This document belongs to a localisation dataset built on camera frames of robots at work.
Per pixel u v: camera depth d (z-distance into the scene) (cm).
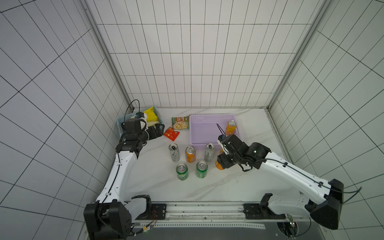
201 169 77
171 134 103
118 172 45
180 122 110
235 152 56
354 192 38
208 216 73
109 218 38
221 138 68
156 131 71
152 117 104
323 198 39
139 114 69
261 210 64
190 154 83
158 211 73
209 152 81
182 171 76
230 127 96
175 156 84
